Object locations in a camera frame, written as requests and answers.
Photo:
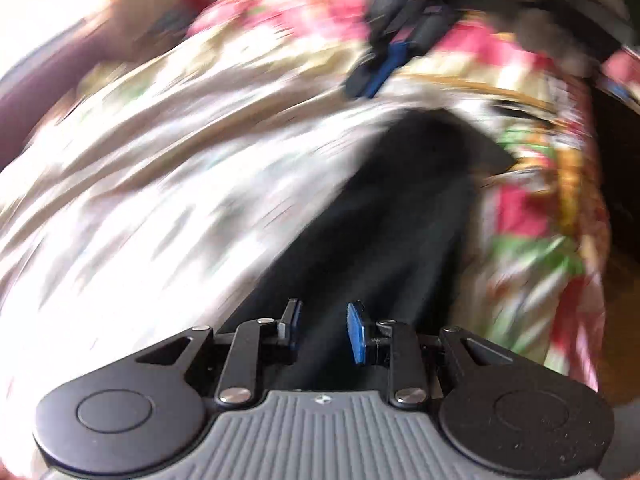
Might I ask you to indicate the person's right forearm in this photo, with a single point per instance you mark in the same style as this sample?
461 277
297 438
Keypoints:
555 20

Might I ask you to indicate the white floral bed sheet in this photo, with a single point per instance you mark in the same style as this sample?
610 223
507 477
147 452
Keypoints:
200 185

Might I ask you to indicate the pink floral quilt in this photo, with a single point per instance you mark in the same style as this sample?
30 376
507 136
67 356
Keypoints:
525 220

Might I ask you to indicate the black pants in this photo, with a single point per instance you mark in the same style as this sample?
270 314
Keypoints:
400 220

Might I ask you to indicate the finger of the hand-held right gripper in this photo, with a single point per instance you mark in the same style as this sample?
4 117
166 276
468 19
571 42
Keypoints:
385 67

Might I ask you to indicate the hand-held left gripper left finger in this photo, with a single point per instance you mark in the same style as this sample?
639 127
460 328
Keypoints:
296 325

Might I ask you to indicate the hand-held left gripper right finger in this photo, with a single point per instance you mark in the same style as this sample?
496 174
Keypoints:
357 332

